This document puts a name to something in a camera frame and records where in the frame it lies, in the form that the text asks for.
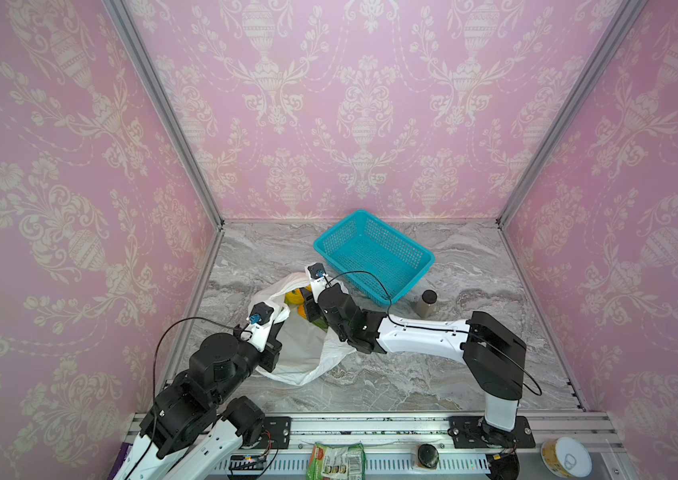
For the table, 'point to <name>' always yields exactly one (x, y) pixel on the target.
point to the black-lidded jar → (428, 455)
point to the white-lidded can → (566, 457)
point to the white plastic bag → (308, 350)
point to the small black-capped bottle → (424, 304)
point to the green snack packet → (344, 462)
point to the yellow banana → (301, 311)
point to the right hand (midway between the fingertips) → (307, 285)
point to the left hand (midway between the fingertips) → (283, 323)
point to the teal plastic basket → (364, 244)
